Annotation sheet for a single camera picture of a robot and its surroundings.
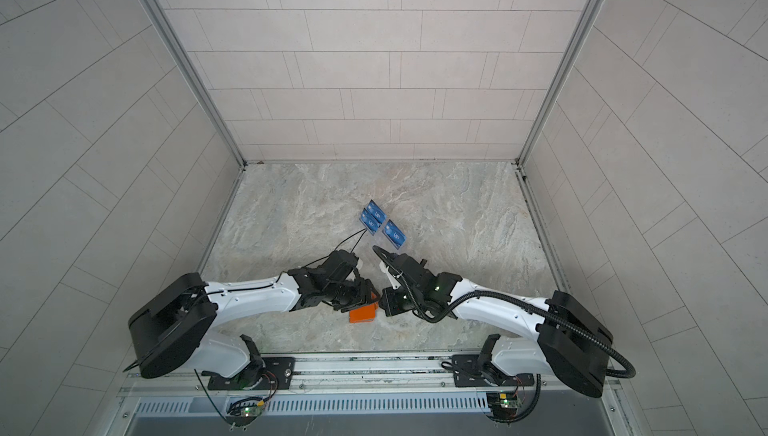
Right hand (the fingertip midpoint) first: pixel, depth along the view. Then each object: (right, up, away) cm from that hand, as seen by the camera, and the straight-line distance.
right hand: (378, 311), depth 76 cm
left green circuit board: (-29, -17, -11) cm, 36 cm away
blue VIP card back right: (+4, +18, +11) cm, 21 cm away
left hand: (+1, +1, +5) cm, 5 cm away
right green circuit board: (+29, -18, -8) cm, 36 cm away
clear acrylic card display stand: (-2, +18, +14) cm, 23 cm away
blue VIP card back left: (-2, +24, +15) cm, 29 cm away
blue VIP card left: (-4, +22, +16) cm, 27 cm away
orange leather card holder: (-4, -3, +5) cm, 7 cm away
